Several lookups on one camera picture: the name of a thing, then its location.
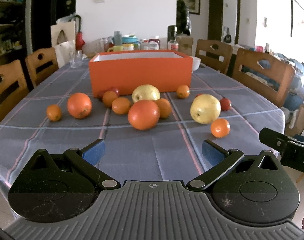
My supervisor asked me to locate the clear glass jar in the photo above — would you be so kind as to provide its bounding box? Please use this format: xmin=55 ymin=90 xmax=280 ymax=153
xmin=69 ymin=50 xmax=83 ymax=68

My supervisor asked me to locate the wooden chair right near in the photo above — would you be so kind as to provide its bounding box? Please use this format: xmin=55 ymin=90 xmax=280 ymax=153
xmin=232 ymin=48 xmax=295 ymax=108

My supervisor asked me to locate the wooden chair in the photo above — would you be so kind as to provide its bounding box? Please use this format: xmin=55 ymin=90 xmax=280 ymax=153
xmin=25 ymin=47 xmax=59 ymax=88
xmin=232 ymin=48 xmax=295 ymax=108
xmin=0 ymin=60 xmax=29 ymax=122
xmin=195 ymin=39 xmax=233 ymax=74

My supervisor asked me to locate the white ceramic bowl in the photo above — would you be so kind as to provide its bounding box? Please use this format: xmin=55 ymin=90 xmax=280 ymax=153
xmin=192 ymin=57 xmax=201 ymax=72

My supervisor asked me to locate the wooden chair left far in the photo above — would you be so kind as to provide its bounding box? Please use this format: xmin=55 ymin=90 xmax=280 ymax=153
xmin=25 ymin=47 xmax=59 ymax=88

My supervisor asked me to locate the orange cardboard box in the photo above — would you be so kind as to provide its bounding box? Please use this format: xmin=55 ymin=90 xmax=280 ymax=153
xmin=89 ymin=50 xmax=192 ymax=98

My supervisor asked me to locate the wooden chair left near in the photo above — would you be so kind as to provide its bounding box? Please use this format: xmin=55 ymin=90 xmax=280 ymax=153
xmin=0 ymin=60 xmax=29 ymax=122

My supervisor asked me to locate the red tomato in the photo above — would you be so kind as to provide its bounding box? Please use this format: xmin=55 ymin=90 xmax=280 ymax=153
xmin=109 ymin=87 xmax=120 ymax=96
xmin=220 ymin=98 xmax=232 ymax=111

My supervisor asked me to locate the yellow green mug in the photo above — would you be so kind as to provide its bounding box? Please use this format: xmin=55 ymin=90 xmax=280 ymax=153
xmin=107 ymin=45 xmax=123 ymax=52

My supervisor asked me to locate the red vitamin bottle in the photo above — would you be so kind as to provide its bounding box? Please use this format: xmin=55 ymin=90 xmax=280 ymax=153
xmin=148 ymin=38 xmax=160 ymax=50

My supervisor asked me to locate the small mandarin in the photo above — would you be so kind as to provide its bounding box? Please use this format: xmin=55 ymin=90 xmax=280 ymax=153
xmin=46 ymin=105 xmax=62 ymax=122

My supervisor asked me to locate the grey blue tumbler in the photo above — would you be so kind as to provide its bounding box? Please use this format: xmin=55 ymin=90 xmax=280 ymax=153
xmin=113 ymin=31 xmax=123 ymax=46

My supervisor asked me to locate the large orange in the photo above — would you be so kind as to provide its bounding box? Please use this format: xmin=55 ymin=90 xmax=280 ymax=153
xmin=128 ymin=100 xmax=160 ymax=131
xmin=67 ymin=93 xmax=92 ymax=119

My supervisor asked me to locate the red folded umbrella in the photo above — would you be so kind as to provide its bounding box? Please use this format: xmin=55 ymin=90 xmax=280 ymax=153
xmin=73 ymin=14 xmax=85 ymax=50

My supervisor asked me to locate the dark glass bottle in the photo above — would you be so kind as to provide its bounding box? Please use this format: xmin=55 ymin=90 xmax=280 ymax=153
xmin=167 ymin=37 xmax=179 ymax=51

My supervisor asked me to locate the wooden chair right far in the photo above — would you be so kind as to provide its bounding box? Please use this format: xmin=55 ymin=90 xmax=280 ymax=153
xmin=195 ymin=39 xmax=233 ymax=74

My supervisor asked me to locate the large orange front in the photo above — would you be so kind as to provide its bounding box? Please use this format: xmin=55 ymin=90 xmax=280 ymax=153
xmin=128 ymin=100 xmax=160 ymax=131

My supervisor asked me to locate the white paper bag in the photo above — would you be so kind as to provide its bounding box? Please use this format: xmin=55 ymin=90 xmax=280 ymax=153
xmin=51 ymin=21 xmax=76 ymax=68

